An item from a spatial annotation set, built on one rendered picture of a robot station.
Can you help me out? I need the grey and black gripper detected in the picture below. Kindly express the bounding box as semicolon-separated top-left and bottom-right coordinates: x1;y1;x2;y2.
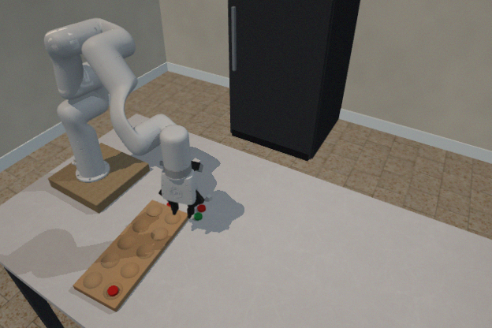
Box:
159;169;205;218

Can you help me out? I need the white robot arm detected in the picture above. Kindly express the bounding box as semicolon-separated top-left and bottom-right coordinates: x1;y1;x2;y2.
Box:
44;18;203;183

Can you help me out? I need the green disc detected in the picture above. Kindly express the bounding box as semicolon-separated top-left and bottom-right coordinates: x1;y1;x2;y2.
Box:
194;212;203;221

